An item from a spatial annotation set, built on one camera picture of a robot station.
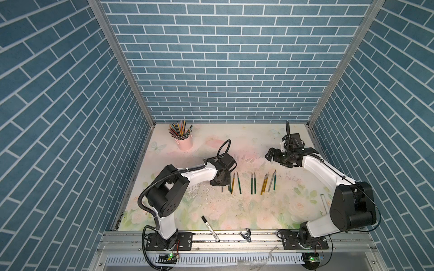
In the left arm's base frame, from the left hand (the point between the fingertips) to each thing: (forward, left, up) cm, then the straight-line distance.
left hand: (229, 184), depth 91 cm
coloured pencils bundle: (+28, +31, +12) cm, 43 cm away
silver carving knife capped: (+2, -24, -1) cm, 24 cm away
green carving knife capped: (0, -12, 0) cm, 12 cm away
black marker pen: (-24, +7, 0) cm, 25 cm away
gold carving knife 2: (0, -19, 0) cm, 19 cm away
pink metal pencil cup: (+24, +27, +4) cm, 36 cm away
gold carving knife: (+1, -21, 0) cm, 21 cm away
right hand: (+10, -24, +11) cm, 28 cm away
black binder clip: (-25, -8, 0) cm, 26 cm away
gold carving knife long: (+1, -2, 0) cm, 2 cm away
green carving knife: (+3, -26, 0) cm, 26 cm away
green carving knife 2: (0, -6, 0) cm, 6 cm away
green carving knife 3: (-2, -1, -1) cm, 2 cm away
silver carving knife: (-3, +4, 0) cm, 5 cm away
